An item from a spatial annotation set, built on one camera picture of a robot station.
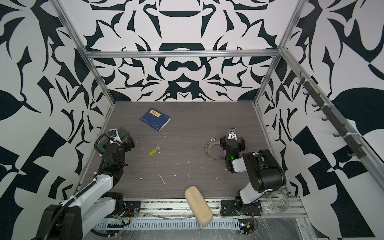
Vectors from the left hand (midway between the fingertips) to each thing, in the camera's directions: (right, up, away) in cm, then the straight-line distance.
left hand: (119, 134), depth 82 cm
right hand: (+66, -2, +11) cm, 67 cm away
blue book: (+13, +8, +27) cm, 31 cm away
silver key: (+18, -10, +14) cm, 25 cm away
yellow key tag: (+16, -12, +12) cm, 23 cm away
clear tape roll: (+85, -31, -8) cm, 91 cm away
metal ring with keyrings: (+53, -11, +12) cm, 56 cm away
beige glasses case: (+43, -33, -10) cm, 55 cm away
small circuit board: (+65, -42, -11) cm, 78 cm away
